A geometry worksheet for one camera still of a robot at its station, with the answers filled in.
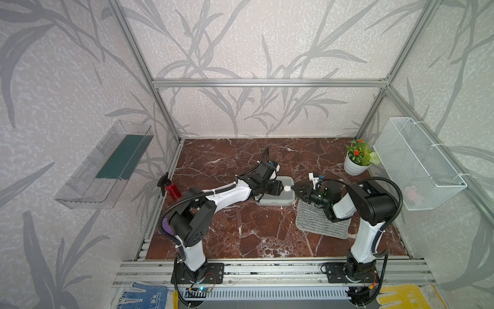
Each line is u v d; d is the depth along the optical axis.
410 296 0.68
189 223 0.47
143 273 0.75
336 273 0.73
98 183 0.63
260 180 0.70
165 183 0.85
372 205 0.52
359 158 0.93
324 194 0.81
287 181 0.97
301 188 0.88
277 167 0.84
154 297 0.68
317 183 0.87
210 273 0.73
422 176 0.63
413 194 0.74
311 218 0.88
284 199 0.94
